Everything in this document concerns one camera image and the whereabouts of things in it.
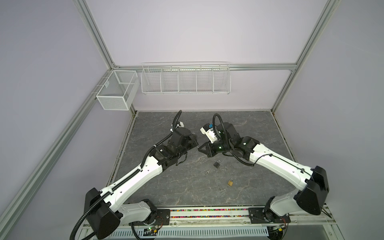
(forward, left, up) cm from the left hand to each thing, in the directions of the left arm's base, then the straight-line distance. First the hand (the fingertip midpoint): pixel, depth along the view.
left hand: (197, 138), depth 74 cm
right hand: (-5, 0, -2) cm, 6 cm away
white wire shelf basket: (+45, +5, +6) cm, 46 cm away
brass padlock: (-15, -18, -24) cm, 34 cm away
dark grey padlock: (-4, -12, -24) cm, 27 cm away
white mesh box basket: (+43, +51, -1) cm, 66 cm away
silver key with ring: (-8, -5, -25) cm, 27 cm away
